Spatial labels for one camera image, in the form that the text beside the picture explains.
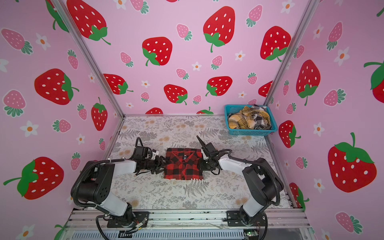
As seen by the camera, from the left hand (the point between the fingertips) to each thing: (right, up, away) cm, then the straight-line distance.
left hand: (169, 164), depth 90 cm
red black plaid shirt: (+9, +1, 0) cm, 9 cm away
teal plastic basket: (+61, +23, +10) cm, 66 cm away
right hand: (+18, -1, 0) cm, 18 cm away
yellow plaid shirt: (+50, +29, +14) cm, 59 cm away
